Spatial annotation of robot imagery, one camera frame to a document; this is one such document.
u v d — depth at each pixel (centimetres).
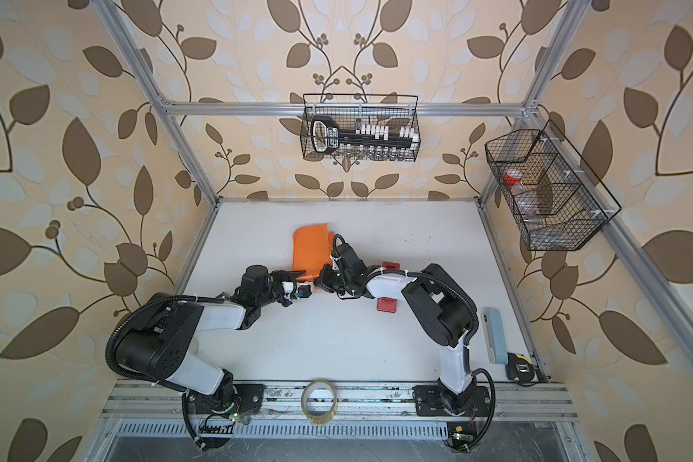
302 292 78
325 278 82
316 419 72
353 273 74
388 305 92
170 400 76
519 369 77
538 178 81
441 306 50
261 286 74
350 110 90
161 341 46
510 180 81
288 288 81
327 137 84
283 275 82
